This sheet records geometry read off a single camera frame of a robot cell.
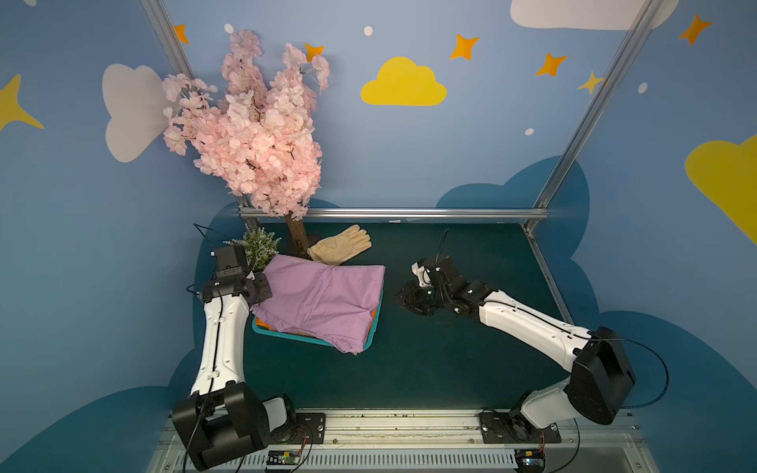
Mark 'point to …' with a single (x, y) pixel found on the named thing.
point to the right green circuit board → (529, 460)
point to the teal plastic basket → (261, 330)
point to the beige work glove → (340, 246)
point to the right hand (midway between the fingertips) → (396, 298)
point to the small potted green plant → (259, 244)
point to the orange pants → (264, 325)
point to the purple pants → (336, 304)
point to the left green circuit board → (283, 457)
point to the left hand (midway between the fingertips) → (253, 288)
